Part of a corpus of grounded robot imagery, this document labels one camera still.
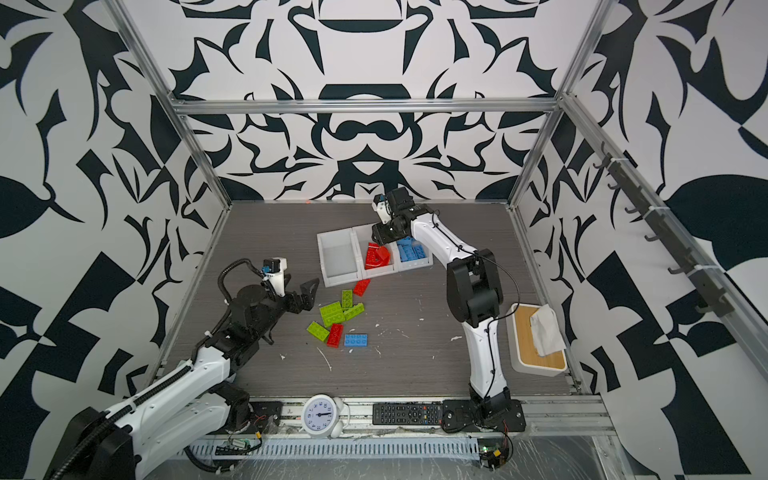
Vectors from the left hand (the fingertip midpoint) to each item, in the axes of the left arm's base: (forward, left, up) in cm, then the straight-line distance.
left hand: (303, 273), depth 80 cm
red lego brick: (-11, -7, -17) cm, 21 cm away
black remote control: (-31, -26, -16) cm, 44 cm away
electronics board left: (-36, +14, -19) cm, 43 cm away
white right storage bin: (+11, -32, -14) cm, 37 cm away
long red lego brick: (+5, -14, -16) cm, 22 cm away
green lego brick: (-9, -2, -16) cm, 19 cm away
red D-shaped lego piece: (+14, -19, -13) cm, 27 cm away
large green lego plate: (-4, -6, -17) cm, 18 cm away
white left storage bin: (+15, -7, -15) cm, 23 cm away
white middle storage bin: (+20, -15, -11) cm, 28 cm away
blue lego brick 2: (-13, -13, -16) cm, 24 cm away
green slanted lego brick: (-4, -12, -16) cm, 21 cm away
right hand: (+18, -21, -5) cm, 28 cm away
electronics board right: (-39, -46, -18) cm, 63 cm away
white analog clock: (-31, -5, -15) cm, 35 cm away
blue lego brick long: (+17, -34, -15) cm, 41 cm away
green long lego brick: (+1, -10, -16) cm, 19 cm away
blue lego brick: (+17, -30, -14) cm, 37 cm away
